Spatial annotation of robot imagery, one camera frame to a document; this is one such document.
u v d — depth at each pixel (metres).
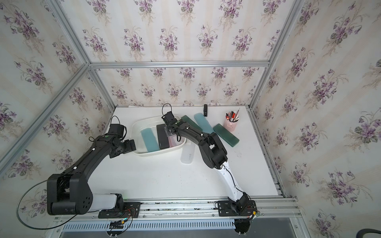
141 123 1.04
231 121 0.99
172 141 0.96
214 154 0.57
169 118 0.78
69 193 0.41
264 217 0.72
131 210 0.73
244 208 0.64
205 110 1.15
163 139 0.97
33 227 0.36
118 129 0.69
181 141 0.93
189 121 1.06
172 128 0.73
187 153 0.94
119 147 0.70
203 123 1.08
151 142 0.98
